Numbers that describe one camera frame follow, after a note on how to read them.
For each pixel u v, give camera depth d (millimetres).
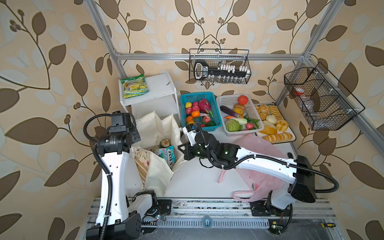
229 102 1155
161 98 790
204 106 1109
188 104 1151
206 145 501
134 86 792
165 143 865
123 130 482
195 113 1029
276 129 1018
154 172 661
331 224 693
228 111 1116
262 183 805
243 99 1107
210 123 1012
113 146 423
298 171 422
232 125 964
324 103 734
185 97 1151
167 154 766
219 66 806
